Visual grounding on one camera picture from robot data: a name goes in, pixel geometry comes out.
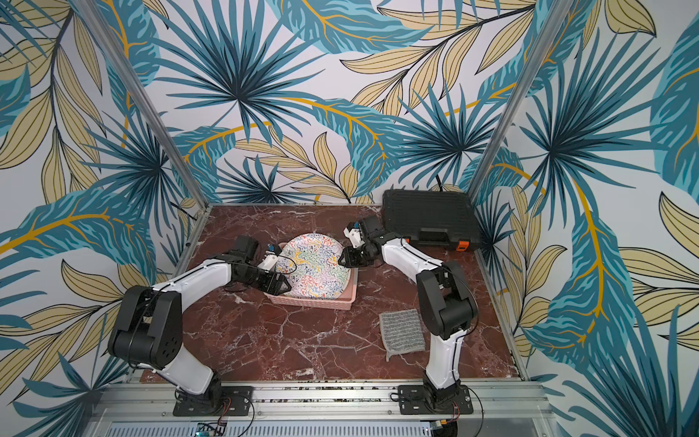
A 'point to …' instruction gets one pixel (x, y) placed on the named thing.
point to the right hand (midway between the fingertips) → (343, 259)
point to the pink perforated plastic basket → (341, 302)
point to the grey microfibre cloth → (401, 331)
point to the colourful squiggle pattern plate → (319, 275)
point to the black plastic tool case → (443, 218)
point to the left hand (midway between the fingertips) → (280, 287)
